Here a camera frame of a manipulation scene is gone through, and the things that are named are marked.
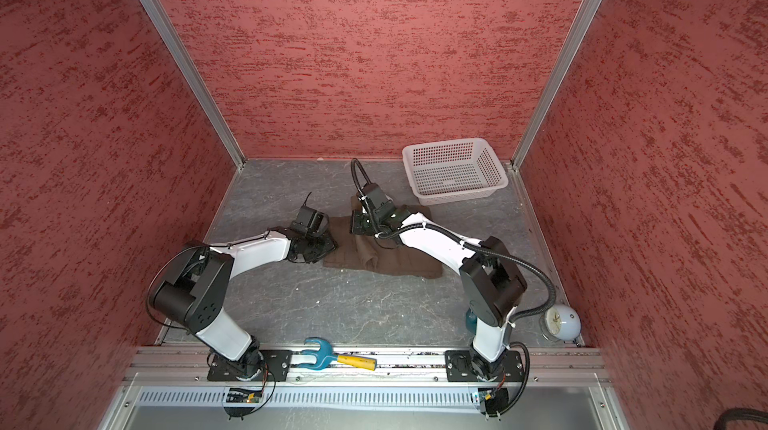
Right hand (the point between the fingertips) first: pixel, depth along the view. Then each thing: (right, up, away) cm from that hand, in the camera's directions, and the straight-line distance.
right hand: (350, 230), depth 85 cm
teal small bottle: (+33, -23, -9) cm, 41 cm away
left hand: (-6, -8, +9) cm, 14 cm away
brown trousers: (-3, -7, +5) cm, 9 cm away
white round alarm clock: (+56, -22, -11) cm, 61 cm away
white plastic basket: (+37, +20, +32) cm, 53 cm away
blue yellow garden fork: (-4, -31, -11) cm, 33 cm away
